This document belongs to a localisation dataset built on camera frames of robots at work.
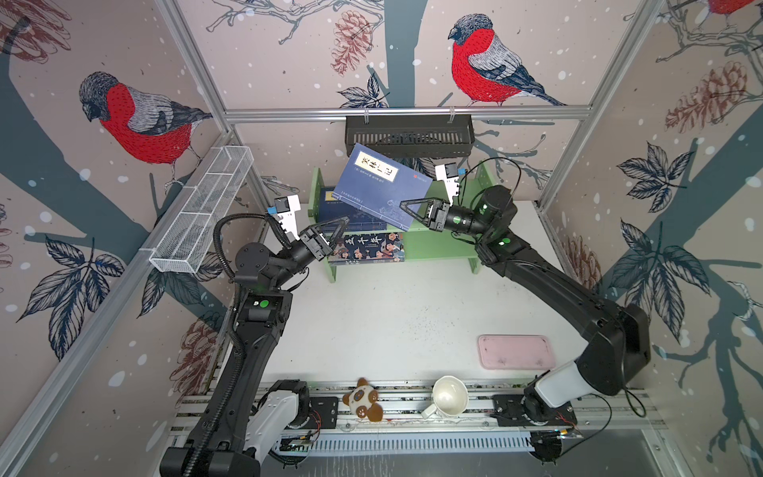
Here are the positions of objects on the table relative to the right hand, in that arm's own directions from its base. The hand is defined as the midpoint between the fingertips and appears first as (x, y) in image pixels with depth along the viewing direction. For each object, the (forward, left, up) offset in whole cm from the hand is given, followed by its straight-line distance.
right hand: (398, 213), depth 64 cm
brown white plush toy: (-30, +9, -37) cm, 48 cm away
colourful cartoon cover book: (+10, +10, -26) cm, 29 cm away
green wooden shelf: (+16, -8, -29) cm, 34 cm away
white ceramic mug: (-27, -14, -40) cm, 50 cm away
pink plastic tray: (-15, -33, -41) cm, 54 cm away
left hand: (-6, +10, +3) cm, 12 cm away
